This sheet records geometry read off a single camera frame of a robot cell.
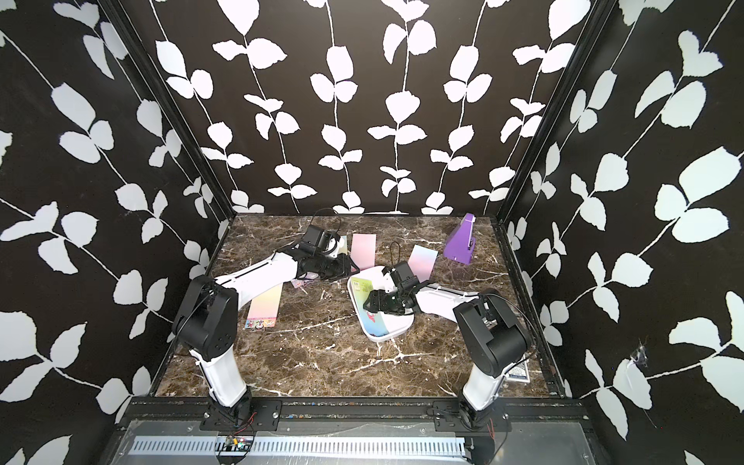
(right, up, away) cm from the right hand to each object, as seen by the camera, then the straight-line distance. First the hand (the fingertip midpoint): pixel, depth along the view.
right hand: (370, 302), depth 91 cm
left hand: (-4, +11, -1) cm, 12 cm away
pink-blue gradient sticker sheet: (+19, +12, +17) cm, 28 cm away
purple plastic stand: (+33, +18, +13) cm, 40 cm away
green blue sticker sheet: (+1, -5, -3) cm, 6 cm away
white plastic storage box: (+8, -6, -3) cm, 11 cm away
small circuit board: (-33, -30, -21) cm, 49 cm away
